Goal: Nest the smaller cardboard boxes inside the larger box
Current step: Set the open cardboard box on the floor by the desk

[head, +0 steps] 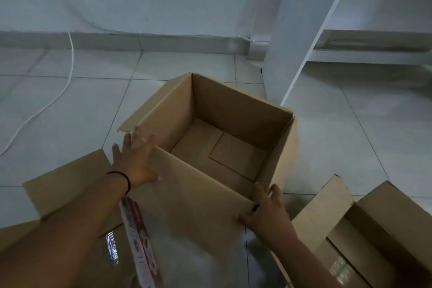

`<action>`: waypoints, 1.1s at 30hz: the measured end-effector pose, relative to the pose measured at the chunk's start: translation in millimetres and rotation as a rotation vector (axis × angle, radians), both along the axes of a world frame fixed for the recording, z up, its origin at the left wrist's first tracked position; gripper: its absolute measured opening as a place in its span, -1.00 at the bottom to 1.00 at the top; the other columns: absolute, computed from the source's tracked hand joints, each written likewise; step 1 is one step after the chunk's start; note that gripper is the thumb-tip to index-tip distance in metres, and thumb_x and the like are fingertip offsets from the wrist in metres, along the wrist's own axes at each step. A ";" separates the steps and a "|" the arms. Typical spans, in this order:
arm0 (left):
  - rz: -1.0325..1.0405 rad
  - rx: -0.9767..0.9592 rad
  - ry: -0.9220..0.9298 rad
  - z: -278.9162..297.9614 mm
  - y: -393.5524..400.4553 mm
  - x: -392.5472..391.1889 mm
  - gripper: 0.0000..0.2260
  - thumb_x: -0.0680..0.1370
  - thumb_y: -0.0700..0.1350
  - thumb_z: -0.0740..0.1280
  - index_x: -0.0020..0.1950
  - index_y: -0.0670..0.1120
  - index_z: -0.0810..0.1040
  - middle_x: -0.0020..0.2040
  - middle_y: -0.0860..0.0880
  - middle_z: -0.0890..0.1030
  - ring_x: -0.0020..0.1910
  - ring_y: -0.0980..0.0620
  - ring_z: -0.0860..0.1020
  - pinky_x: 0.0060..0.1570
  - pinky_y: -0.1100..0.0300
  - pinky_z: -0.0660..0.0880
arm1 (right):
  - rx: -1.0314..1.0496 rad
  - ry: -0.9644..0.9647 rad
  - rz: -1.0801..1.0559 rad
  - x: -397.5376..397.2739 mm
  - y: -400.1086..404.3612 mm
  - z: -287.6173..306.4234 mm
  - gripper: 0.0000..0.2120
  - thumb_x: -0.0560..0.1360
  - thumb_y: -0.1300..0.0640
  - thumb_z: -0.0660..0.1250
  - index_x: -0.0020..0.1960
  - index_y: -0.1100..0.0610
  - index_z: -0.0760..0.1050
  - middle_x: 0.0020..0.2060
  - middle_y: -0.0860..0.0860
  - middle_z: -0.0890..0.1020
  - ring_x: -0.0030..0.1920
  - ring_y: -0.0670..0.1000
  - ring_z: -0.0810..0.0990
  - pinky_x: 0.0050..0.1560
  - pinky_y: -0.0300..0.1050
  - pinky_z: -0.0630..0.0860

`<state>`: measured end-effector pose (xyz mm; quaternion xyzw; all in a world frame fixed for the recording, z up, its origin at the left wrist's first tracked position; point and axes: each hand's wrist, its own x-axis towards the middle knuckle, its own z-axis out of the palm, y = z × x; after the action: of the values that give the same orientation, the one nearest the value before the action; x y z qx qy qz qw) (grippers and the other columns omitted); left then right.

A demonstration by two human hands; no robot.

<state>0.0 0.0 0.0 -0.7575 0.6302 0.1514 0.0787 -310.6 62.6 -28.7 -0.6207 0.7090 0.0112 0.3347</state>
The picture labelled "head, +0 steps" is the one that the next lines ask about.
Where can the person's right hand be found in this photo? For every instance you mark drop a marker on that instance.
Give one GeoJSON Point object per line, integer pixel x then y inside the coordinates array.
{"type": "Point", "coordinates": [270, 217]}

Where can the person's left hand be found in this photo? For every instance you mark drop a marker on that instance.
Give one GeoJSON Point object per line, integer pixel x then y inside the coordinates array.
{"type": "Point", "coordinates": [135, 163]}

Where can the cardboard box with clear tape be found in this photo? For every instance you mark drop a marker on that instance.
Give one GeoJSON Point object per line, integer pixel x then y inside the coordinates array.
{"type": "Point", "coordinates": [67, 183]}

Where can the large plain cardboard box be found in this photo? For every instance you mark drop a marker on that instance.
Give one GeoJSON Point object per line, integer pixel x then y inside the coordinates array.
{"type": "Point", "coordinates": [236, 109]}

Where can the cardboard box with white label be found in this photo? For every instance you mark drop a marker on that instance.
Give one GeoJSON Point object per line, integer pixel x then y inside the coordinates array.
{"type": "Point", "coordinates": [388, 217]}

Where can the person's left forearm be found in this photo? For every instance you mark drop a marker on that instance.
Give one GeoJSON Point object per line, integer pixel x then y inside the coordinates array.
{"type": "Point", "coordinates": [67, 230]}

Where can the black wristband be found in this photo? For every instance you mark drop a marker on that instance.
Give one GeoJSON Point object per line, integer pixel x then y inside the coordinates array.
{"type": "Point", "coordinates": [128, 183]}

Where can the white wooden desk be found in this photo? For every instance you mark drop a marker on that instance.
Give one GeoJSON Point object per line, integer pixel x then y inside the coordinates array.
{"type": "Point", "coordinates": [297, 28]}

